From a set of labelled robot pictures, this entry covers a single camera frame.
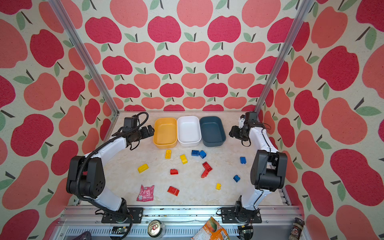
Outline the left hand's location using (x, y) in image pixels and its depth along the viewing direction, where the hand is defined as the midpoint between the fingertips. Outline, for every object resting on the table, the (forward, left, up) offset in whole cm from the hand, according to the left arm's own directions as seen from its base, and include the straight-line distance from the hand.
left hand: (150, 132), depth 94 cm
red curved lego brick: (-22, -15, -11) cm, 29 cm away
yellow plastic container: (+8, -7, -11) cm, 15 cm away
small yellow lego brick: (-31, -41, -12) cm, 52 cm away
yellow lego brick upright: (-10, -10, -12) cm, 18 cm away
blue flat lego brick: (-9, -28, -10) cm, 32 cm away
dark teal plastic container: (+9, -41, -11) cm, 44 cm away
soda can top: (-51, -11, -1) cm, 52 cm away
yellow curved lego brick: (-13, -21, -13) cm, 28 cm away
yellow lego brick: (-19, +4, -11) cm, 23 cm away
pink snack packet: (-34, -1, -12) cm, 36 cm away
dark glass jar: (-51, -74, -9) cm, 91 cm away
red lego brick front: (-33, -16, -12) cm, 38 cm away
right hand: (-3, -55, 0) cm, 55 cm away
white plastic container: (+9, -24, -11) cm, 28 cm away
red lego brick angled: (-23, -34, -10) cm, 42 cm away
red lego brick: (-19, -35, -11) cm, 41 cm away
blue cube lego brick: (-10, -33, -11) cm, 36 cm away
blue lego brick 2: (-14, -59, -13) cm, 62 cm away
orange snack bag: (-51, -35, -10) cm, 63 cm away
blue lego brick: (-27, -52, -10) cm, 59 cm away
